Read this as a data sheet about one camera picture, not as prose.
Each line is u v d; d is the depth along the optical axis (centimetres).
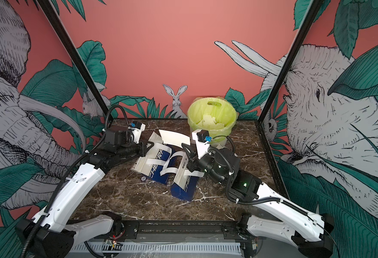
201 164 51
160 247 70
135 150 64
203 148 49
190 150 54
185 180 70
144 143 64
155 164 76
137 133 65
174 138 56
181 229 76
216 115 100
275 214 42
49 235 36
